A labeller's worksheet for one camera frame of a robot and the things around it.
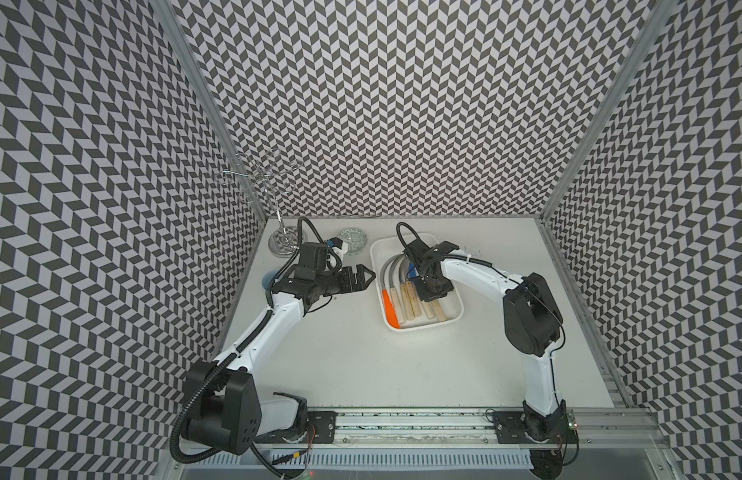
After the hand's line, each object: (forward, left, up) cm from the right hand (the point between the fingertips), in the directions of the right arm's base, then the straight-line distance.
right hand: (433, 298), depth 91 cm
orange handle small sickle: (-1, +14, -4) cm, 15 cm away
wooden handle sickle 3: (-4, -1, 0) cm, 4 cm away
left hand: (-1, +21, +12) cm, 24 cm away
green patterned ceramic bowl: (+26, +26, -1) cm, 37 cm away
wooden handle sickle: (0, +6, -3) cm, 7 cm away
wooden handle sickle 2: (0, +8, -3) cm, 8 cm away
